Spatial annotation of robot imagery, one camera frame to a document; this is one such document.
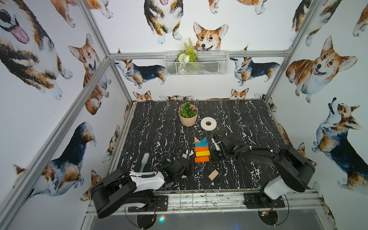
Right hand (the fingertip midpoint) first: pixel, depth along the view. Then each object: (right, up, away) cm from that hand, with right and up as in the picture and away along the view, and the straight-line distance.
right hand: (211, 154), depth 89 cm
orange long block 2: (-6, -2, -1) cm, 6 cm away
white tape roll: (0, +18, +17) cm, 25 cm away
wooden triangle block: (-9, +7, +6) cm, 13 cm away
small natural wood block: (-17, -9, -9) cm, 21 cm away
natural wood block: (0, -10, -7) cm, 12 cm away
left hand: (-12, -4, -3) cm, 12 cm away
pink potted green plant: (-15, +26, +6) cm, 30 cm away
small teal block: (-4, +8, +7) cm, 11 cm away
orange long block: (-6, +3, +3) cm, 7 cm away
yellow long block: (-7, 0, +2) cm, 7 cm away
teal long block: (-6, +5, +6) cm, 10 cm away
